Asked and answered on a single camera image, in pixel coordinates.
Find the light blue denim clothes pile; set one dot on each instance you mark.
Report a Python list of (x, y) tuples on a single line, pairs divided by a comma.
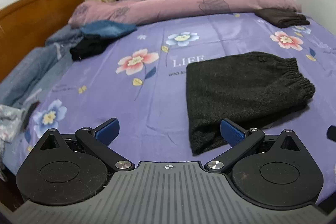
[(40, 69)]

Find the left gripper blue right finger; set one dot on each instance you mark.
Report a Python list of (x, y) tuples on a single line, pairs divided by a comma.
[(242, 142)]

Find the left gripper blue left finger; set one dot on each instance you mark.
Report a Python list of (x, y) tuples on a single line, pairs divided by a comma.
[(96, 141)]

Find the grey floral cloth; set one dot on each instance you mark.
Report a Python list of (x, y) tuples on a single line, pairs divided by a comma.
[(11, 120)]

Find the purple floral bed sheet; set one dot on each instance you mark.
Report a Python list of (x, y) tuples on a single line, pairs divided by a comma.
[(141, 80)]

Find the blue denim jeans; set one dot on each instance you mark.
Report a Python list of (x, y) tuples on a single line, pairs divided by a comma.
[(107, 29)]

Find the folded dark brown garment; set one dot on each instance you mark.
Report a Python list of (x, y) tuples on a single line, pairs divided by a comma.
[(282, 18)]

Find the black folded garment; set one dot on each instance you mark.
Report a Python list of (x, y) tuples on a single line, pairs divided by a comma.
[(89, 46)]

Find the dark grey knit pants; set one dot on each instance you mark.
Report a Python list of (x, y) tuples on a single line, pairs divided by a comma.
[(253, 89)]

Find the pink quilt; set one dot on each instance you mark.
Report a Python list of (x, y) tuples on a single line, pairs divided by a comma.
[(141, 12)]

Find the wooden headboard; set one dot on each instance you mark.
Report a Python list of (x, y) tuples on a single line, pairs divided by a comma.
[(26, 24)]

